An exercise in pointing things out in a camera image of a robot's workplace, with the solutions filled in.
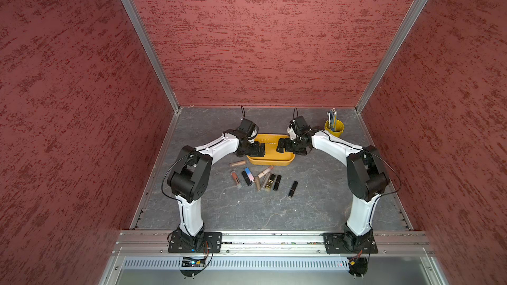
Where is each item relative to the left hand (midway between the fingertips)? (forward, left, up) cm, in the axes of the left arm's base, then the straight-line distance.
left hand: (255, 155), depth 94 cm
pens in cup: (+16, -39, +9) cm, 43 cm away
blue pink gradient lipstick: (-8, +3, -4) cm, 9 cm away
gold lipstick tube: (-12, -1, -4) cm, 13 cm away
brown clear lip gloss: (-10, +9, -4) cm, 14 cm away
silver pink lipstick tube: (-11, -5, -3) cm, 13 cm away
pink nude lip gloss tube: (-7, -5, -3) cm, 9 cm away
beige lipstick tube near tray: (-3, +9, -3) cm, 10 cm away
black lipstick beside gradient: (-10, +5, -5) cm, 11 cm away
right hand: (+1, -15, 0) cm, 15 cm away
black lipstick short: (-12, -10, -4) cm, 16 cm away
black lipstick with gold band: (-15, -17, -4) cm, 23 cm away
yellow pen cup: (+14, -44, +3) cm, 46 cm away
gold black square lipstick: (-12, -7, -4) cm, 14 cm away
